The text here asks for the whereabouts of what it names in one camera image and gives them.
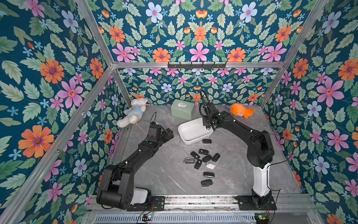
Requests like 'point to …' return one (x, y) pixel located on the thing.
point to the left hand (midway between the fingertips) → (169, 132)
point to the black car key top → (206, 141)
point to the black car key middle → (203, 151)
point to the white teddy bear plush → (134, 114)
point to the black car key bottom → (206, 182)
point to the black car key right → (216, 157)
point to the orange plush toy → (239, 110)
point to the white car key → (210, 165)
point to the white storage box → (193, 131)
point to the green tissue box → (182, 109)
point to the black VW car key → (198, 164)
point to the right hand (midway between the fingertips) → (207, 119)
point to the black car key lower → (209, 174)
